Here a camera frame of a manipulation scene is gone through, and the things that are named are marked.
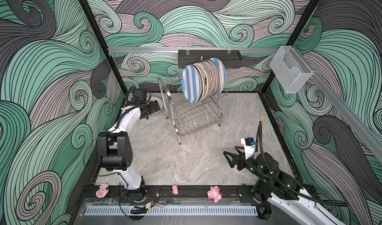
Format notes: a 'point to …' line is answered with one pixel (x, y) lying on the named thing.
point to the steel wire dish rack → (187, 117)
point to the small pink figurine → (175, 190)
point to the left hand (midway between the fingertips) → (153, 107)
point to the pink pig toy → (214, 192)
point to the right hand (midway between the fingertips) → (230, 151)
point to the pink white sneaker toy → (102, 191)
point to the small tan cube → (262, 117)
